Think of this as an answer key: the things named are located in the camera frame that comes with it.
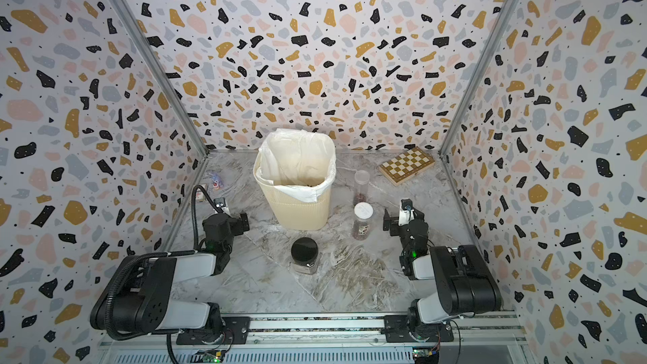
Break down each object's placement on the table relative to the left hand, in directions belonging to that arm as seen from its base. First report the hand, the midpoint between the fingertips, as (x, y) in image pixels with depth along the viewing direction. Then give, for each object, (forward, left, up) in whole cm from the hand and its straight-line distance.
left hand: (231, 213), depth 91 cm
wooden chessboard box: (+25, -67, -5) cm, 72 cm away
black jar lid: (-15, -28, +2) cm, 32 cm away
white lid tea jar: (-6, -47, +8) cm, 48 cm away
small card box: (+12, +18, -6) cm, 22 cm away
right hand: (0, -62, +2) cm, 62 cm away
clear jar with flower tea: (-20, -28, -2) cm, 34 cm away
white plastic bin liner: (+16, -25, +9) cm, 31 cm away
